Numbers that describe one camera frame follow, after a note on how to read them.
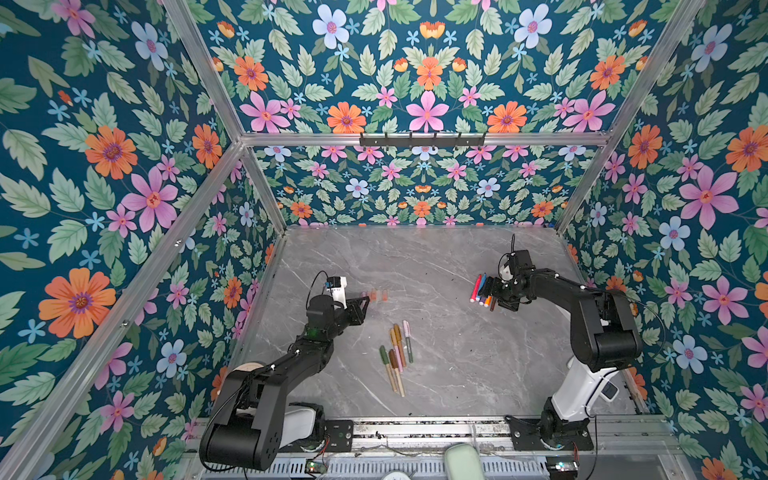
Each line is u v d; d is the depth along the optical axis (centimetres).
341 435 73
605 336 50
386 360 86
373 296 99
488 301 98
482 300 98
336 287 78
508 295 85
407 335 91
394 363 86
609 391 80
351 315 78
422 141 93
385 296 101
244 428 42
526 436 73
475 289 101
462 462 68
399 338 90
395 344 88
